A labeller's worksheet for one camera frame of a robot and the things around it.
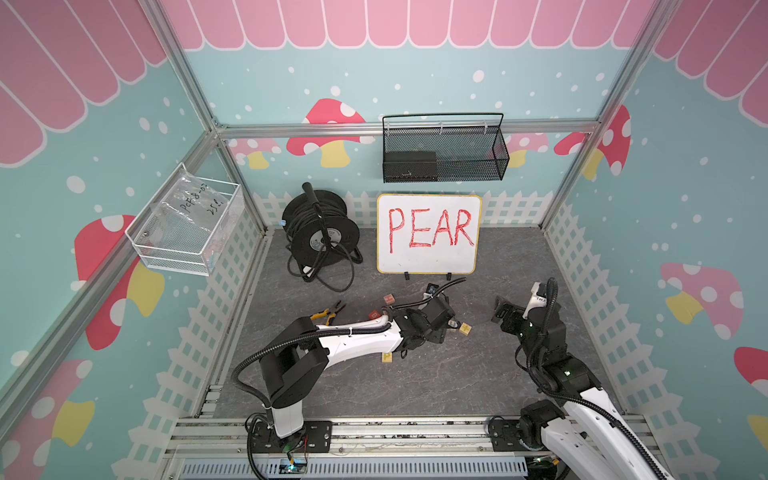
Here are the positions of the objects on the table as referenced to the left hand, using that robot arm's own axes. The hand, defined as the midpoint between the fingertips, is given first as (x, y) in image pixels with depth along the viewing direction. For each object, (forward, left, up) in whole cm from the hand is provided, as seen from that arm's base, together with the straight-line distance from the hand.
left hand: (430, 325), depth 86 cm
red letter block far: (+13, +12, -7) cm, 19 cm away
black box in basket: (+39, +6, +27) cm, 48 cm away
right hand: (+2, -20, +11) cm, 23 cm away
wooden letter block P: (-7, +12, -7) cm, 16 cm away
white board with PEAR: (+30, 0, +7) cm, 31 cm away
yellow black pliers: (+6, +30, -6) cm, 32 cm away
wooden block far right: (+2, -11, -6) cm, 13 cm away
